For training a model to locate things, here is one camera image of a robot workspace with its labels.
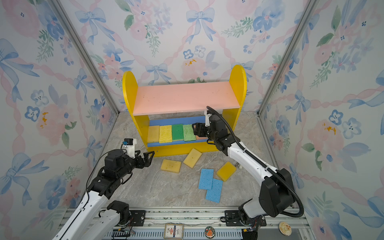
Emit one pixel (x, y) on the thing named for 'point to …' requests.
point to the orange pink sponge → (198, 138)
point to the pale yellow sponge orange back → (192, 158)
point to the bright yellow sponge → (165, 134)
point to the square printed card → (174, 231)
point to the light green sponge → (188, 133)
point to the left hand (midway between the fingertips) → (146, 150)
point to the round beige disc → (285, 228)
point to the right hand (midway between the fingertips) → (197, 124)
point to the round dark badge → (209, 232)
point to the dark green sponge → (177, 132)
